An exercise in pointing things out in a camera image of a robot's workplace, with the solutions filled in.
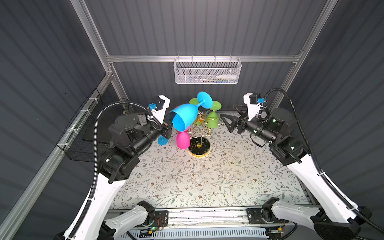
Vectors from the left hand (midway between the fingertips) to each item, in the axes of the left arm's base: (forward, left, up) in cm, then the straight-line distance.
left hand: (174, 109), depth 53 cm
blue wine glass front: (+21, +14, -49) cm, 55 cm away
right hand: (+2, -21, -4) cm, 22 cm away
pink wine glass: (+7, -2, -28) cm, 29 cm away
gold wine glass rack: (+14, -12, -48) cm, 51 cm away
